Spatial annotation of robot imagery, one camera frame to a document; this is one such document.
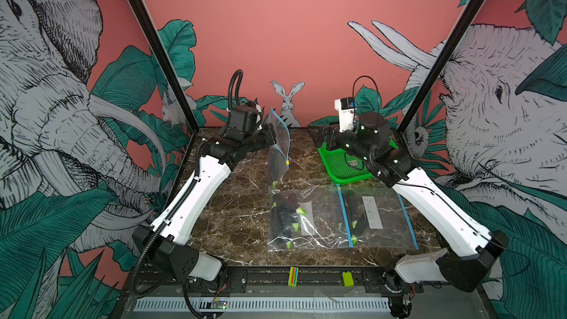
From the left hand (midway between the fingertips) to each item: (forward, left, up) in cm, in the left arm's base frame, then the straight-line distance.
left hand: (278, 129), depth 72 cm
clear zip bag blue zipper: (-19, -37, -32) cm, 52 cm away
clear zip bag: (-17, -10, -34) cm, 39 cm away
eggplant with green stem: (-8, 0, -10) cm, 12 cm away
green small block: (-39, -22, -35) cm, 57 cm away
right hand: (-3, -12, +6) cm, 14 cm away
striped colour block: (-38, -4, -32) cm, 50 cm away
